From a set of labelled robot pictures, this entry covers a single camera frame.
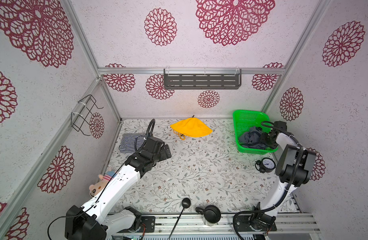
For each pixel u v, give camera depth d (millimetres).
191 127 1130
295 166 473
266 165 895
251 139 990
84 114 791
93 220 377
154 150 594
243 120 1156
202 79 968
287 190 549
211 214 766
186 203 793
